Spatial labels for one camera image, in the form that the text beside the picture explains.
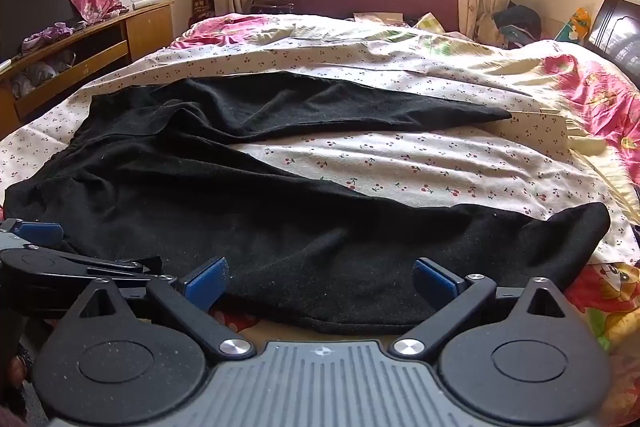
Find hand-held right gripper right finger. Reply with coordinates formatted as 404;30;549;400
389;257;583;359

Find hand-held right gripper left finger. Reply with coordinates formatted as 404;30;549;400
62;256;255;359

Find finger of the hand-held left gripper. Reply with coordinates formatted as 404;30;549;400
0;244;178;293
0;218;66;253

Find black pants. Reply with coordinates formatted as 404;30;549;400
2;72;612;336

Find cherry print bed sheet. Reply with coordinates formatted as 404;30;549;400
0;14;640;268

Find grey bundle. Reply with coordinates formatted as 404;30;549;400
10;52;76;100

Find black television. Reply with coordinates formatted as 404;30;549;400
0;0;83;62

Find wooden TV cabinet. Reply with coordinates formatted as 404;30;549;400
0;1;175;140

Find cream green print sheet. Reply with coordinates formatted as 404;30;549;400
410;29;506;58

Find pink floral quilt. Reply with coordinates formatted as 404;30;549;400
172;12;640;427

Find yellow checkered cloth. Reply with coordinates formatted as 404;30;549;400
414;12;446;32

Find beige paper box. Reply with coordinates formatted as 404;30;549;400
352;11;405;25

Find dark handbag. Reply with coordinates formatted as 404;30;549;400
250;0;296;15

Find colourful small box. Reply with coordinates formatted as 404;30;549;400
555;7;593;44

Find dark wooden board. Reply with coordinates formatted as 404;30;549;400
585;0;640;88

